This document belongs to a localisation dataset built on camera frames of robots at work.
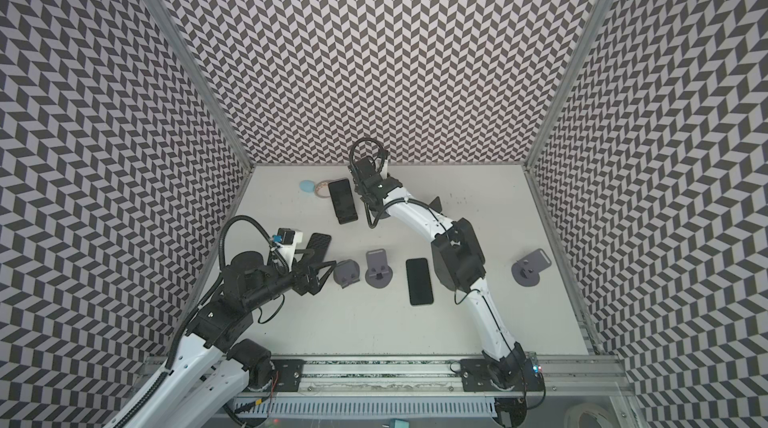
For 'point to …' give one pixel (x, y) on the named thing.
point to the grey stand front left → (346, 273)
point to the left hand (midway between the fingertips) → (325, 261)
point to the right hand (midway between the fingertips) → (374, 187)
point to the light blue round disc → (307, 186)
